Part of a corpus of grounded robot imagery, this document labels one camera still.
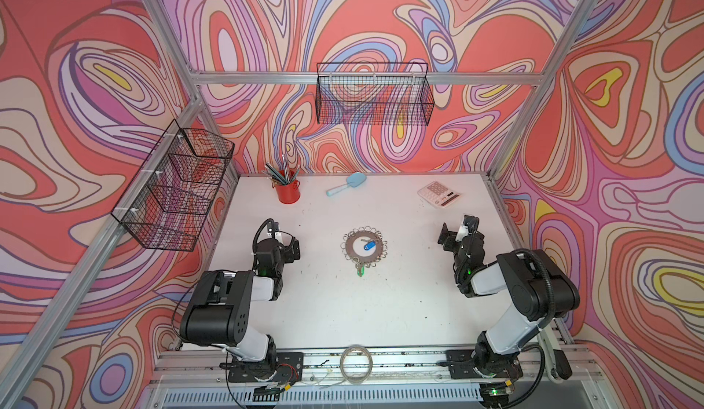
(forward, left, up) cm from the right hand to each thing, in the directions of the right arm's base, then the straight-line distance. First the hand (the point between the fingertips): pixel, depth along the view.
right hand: (460, 230), depth 95 cm
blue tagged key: (-1, +32, -6) cm, 32 cm away
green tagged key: (-10, +36, -5) cm, 37 cm away
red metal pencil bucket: (+22, +64, -2) cm, 67 cm away
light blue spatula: (+32, +37, -5) cm, 49 cm away
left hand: (0, +62, 0) cm, 62 cm away
